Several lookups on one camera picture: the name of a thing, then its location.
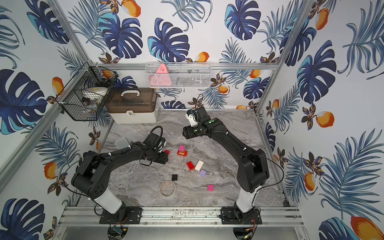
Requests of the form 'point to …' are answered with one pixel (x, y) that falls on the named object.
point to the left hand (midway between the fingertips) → (163, 156)
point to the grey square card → (122, 143)
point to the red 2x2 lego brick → (190, 165)
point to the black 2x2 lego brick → (174, 177)
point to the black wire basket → (86, 109)
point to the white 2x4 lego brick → (199, 165)
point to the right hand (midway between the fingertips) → (188, 130)
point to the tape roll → (167, 188)
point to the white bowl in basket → (94, 92)
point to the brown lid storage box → (132, 105)
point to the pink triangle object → (161, 77)
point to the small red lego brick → (167, 151)
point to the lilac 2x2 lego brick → (203, 172)
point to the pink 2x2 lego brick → (182, 148)
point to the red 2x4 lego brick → (184, 154)
